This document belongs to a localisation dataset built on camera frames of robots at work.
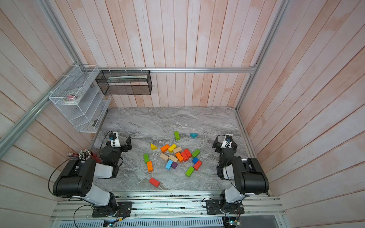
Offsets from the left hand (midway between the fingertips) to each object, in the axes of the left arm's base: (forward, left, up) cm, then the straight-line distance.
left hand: (124, 137), depth 92 cm
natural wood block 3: (-11, -33, -7) cm, 35 cm away
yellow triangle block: (-3, -19, -7) cm, 20 cm away
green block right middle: (-7, -48, -8) cm, 49 cm away
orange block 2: (-10, -37, -7) cm, 39 cm away
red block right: (-15, -49, -9) cm, 52 cm away
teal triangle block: (+7, -47, -7) cm, 48 cm away
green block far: (+7, -35, -7) cm, 36 cm away
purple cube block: (-15, -33, -8) cm, 38 cm away
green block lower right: (-20, -43, -8) cm, 48 cm away
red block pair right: (-7, -42, -7) cm, 44 cm away
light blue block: (-15, -30, -8) cm, 35 cm away
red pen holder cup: (-14, +14, 0) cm, 20 cm away
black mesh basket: (+39, +4, +16) cm, 42 cm away
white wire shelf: (+9, +19, +22) cm, 31 cm away
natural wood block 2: (-10, -28, -7) cm, 30 cm away
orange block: (-5, -26, -6) cm, 28 cm away
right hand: (0, -66, +2) cm, 66 cm away
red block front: (-25, -22, -9) cm, 35 cm away
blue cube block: (-13, -47, -7) cm, 49 cm away
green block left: (-10, -15, -9) cm, 20 cm away
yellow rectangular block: (-4, -32, -7) cm, 33 cm away
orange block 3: (-16, -18, -9) cm, 26 cm away
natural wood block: (-5, -35, -7) cm, 36 cm away
